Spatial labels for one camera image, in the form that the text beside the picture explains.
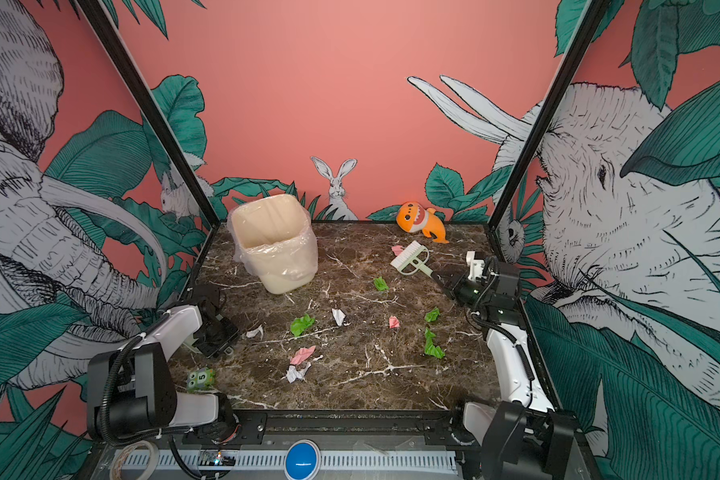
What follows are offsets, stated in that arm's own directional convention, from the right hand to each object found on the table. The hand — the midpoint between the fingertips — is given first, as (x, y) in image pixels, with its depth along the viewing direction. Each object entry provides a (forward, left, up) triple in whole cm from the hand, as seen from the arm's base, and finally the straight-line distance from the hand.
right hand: (430, 272), depth 77 cm
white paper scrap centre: (-1, +26, -23) cm, 35 cm away
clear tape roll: (-39, +76, -22) cm, 88 cm away
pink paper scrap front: (-14, +36, -22) cm, 44 cm away
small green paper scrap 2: (-1, -4, -22) cm, 22 cm away
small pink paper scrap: (-3, +9, -23) cm, 25 cm away
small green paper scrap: (+10, +12, -22) cm, 27 cm away
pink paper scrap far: (+28, +6, -24) cm, 38 cm away
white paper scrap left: (-7, +52, -23) cm, 57 cm away
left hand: (-10, +57, -20) cm, 61 cm away
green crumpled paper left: (-5, +38, -22) cm, 44 cm away
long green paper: (-12, -2, -22) cm, 25 cm away
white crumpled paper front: (-19, +38, -22) cm, 48 cm away
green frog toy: (-22, +62, -21) cm, 69 cm away
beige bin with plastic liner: (+22, +49, -12) cm, 55 cm away
